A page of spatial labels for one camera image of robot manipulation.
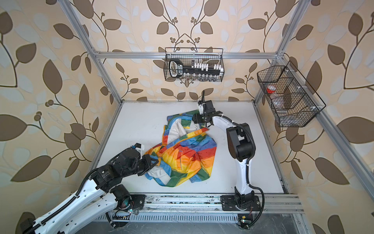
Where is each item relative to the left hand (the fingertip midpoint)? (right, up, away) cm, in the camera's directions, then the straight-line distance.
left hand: (160, 161), depth 73 cm
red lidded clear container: (+60, +38, +8) cm, 72 cm away
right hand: (+20, +21, +29) cm, 41 cm away
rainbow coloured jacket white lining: (+12, +1, +14) cm, 19 cm away
